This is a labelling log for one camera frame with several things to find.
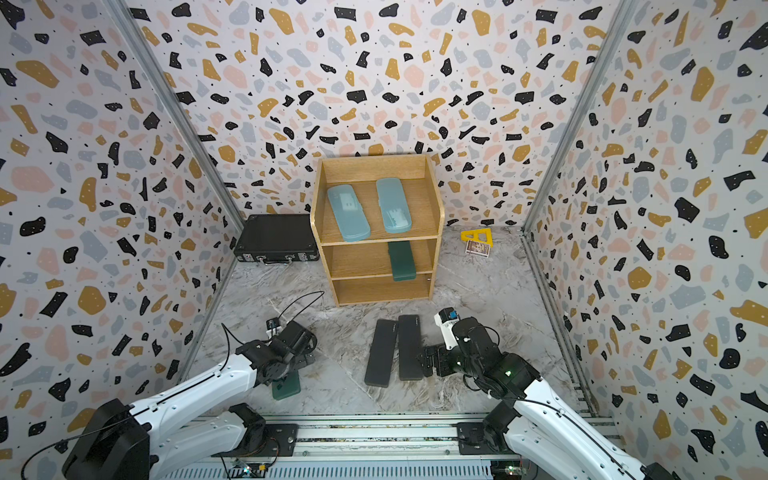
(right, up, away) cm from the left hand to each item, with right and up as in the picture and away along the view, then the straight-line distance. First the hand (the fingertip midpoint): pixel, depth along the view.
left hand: (300, 357), depth 85 cm
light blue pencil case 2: (+27, +43, -4) cm, 51 cm away
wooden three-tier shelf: (+17, +25, +3) cm, 30 cm away
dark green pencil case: (+29, +28, +1) cm, 40 cm away
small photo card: (+58, +32, +28) cm, 72 cm away
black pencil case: (+22, -3, 0) cm, 22 cm away
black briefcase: (-21, +36, +33) cm, 53 cm away
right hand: (+36, +5, -10) cm, 37 cm away
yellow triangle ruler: (+62, +37, +35) cm, 80 cm away
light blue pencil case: (+16, +37, -7) cm, 42 cm away
